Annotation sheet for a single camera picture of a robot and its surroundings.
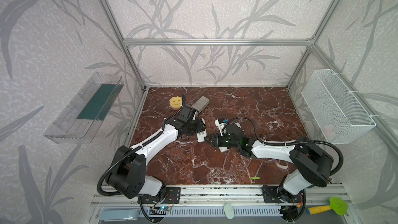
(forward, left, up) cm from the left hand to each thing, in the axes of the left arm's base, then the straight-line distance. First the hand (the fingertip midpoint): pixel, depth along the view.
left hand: (205, 123), depth 85 cm
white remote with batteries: (-10, -10, -11) cm, 18 cm away
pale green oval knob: (-39, -11, -9) cm, 42 cm away
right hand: (-7, 0, -1) cm, 7 cm away
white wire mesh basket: (-8, -56, +23) cm, 61 cm away
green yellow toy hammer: (-37, -61, -8) cm, 72 cm away
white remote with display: (-6, +1, -2) cm, 6 cm away
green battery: (-25, -26, -12) cm, 38 cm away
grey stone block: (+21, +4, -10) cm, 24 cm away
